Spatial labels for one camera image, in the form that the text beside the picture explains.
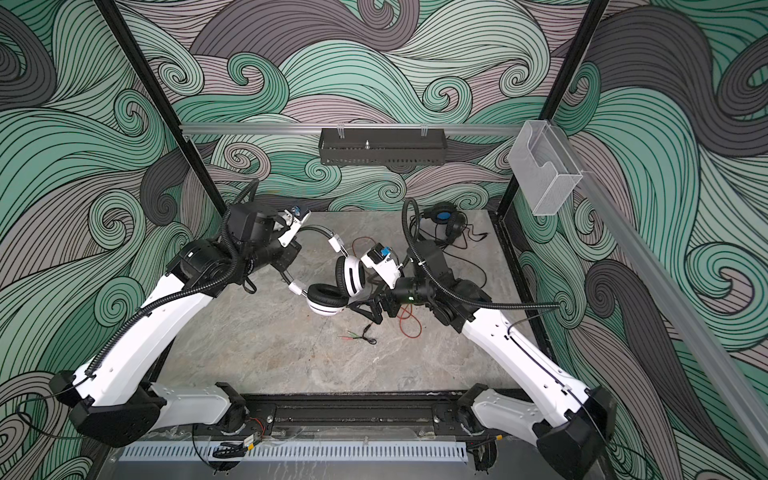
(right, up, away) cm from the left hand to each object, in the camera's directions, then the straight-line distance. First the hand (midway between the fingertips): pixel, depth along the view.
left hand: (291, 233), depth 68 cm
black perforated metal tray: (+22, +28, +27) cm, 45 cm away
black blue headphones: (+46, +8, +43) cm, 63 cm away
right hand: (+17, -14, -1) cm, 22 cm away
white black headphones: (+9, -15, -3) cm, 17 cm away
